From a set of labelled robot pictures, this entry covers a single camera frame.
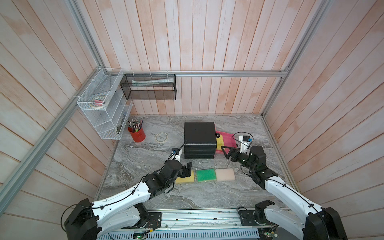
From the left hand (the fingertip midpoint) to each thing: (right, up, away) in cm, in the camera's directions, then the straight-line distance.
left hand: (184, 164), depth 80 cm
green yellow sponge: (+13, -9, +8) cm, 18 cm away
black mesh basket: (-26, +50, +25) cm, 61 cm away
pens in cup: (-31, +22, +13) cm, 40 cm away
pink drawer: (+31, +11, +23) cm, 40 cm away
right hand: (+23, +9, +2) cm, 25 cm away
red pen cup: (-32, +14, +18) cm, 39 cm away
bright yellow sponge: (+23, +11, +15) cm, 29 cm away
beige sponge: (+25, -8, +8) cm, 27 cm away
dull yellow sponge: (+1, -10, +3) cm, 10 cm away
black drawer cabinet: (+9, +13, +3) cm, 16 cm away
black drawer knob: (+20, +15, +8) cm, 27 cm away
